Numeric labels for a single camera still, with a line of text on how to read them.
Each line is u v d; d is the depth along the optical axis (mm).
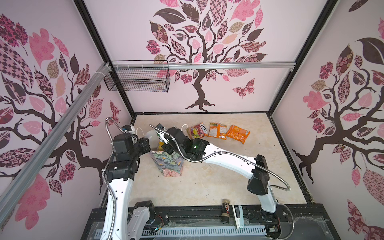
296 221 722
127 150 513
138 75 949
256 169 462
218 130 1065
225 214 715
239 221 701
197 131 1039
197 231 698
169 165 775
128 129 609
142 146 624
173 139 511
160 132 490
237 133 1045
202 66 940
